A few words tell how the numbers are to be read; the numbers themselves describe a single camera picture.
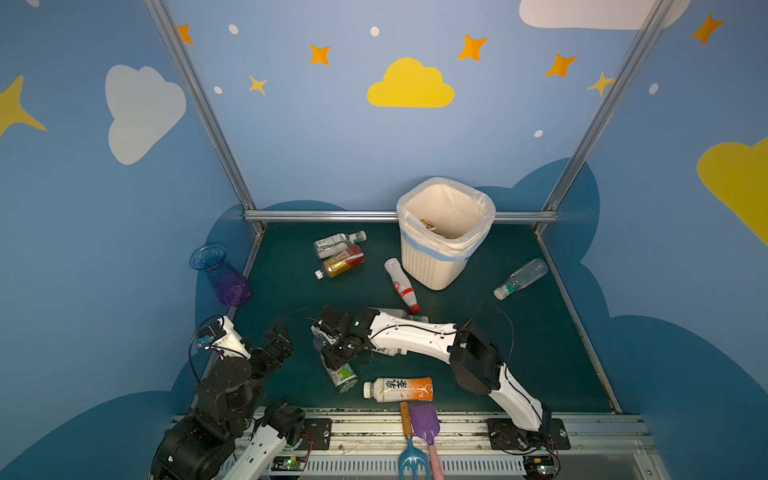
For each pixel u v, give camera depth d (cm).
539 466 71
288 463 72
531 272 107
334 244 112
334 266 103
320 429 75
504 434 75
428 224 101
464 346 59
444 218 106
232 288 101
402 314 95
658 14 69
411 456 70
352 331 62
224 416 42
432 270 93
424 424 75
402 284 99
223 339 51
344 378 78
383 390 77
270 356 53
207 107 86
